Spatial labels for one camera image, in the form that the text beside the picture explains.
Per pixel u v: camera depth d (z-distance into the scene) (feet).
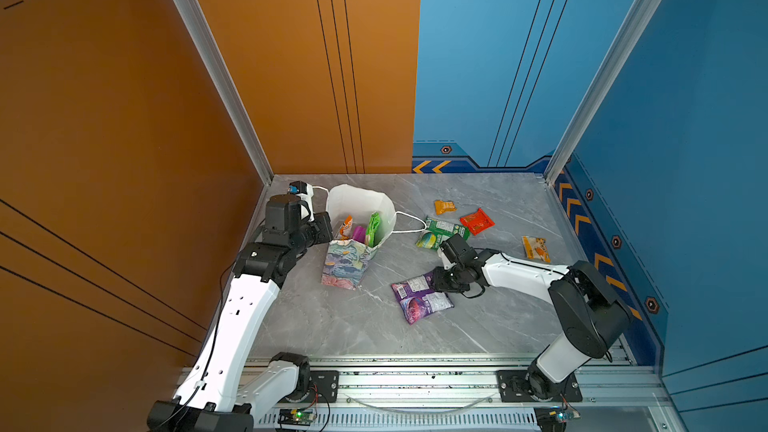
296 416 2.32
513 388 2.38
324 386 2.44
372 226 2.72
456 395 2.38
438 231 3.29
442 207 3.57
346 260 2.54
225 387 1.25
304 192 2.11
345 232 2.86
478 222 3.45
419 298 2.78
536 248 3.17
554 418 2.31
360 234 2.83
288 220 1.76
